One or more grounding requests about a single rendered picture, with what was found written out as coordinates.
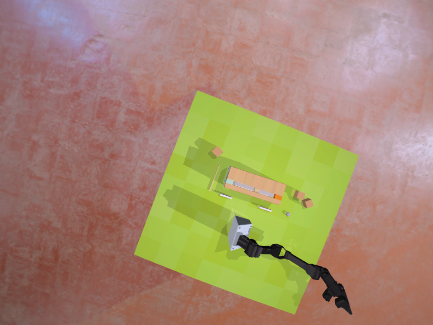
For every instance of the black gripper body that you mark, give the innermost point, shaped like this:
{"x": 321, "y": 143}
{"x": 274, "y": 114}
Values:
{"x": 337, "y": 290}

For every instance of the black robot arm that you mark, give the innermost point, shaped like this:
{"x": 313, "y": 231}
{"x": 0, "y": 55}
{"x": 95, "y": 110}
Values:
{"x": 253, "y": 249}

